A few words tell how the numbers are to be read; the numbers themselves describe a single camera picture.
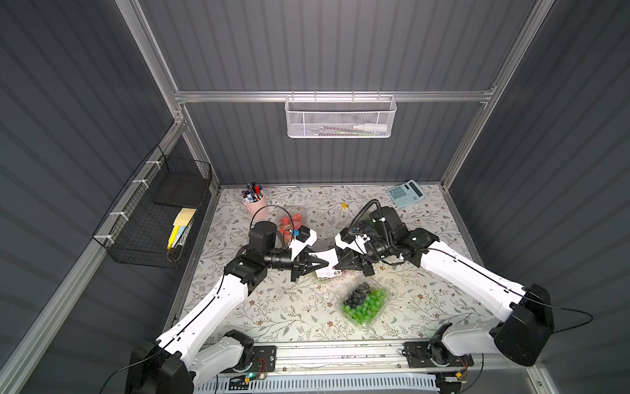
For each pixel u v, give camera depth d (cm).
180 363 38
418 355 73
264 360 72
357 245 61
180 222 72
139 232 70
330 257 65
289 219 102
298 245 60
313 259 65
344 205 112
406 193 116
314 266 67
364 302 79
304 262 63
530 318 40
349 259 64
